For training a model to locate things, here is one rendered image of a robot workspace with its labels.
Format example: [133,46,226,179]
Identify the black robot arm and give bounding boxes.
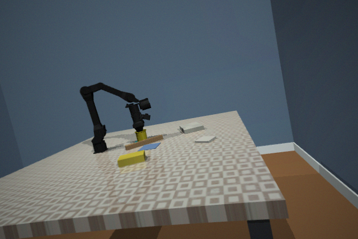
[79,83,151,154]

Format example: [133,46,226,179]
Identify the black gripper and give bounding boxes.
[131,112,144,132]

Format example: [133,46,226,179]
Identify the yellow rectangular block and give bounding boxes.
[117,150,146,167]

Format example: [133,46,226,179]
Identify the brown wooden bar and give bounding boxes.
[125,135,163,150]

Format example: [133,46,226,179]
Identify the yellow cup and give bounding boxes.
[135,129,147,141]

